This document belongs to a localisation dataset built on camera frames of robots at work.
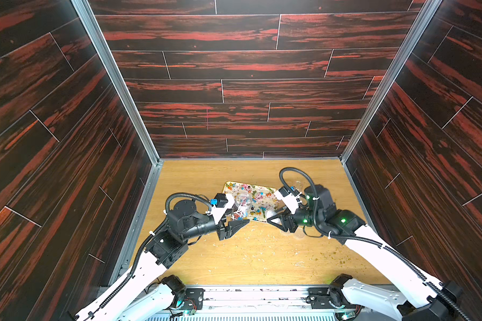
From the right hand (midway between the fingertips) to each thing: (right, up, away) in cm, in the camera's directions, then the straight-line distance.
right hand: (274, 213), depth 73 cm
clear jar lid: (-2, 0, -3) cm, 4 cm away
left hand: (-12, +1, -11) cm, 16 cm away
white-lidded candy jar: (-12, -1, +26) cm, 29 cm away
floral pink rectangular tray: (-4, +1, +28) cm, 28 cm away
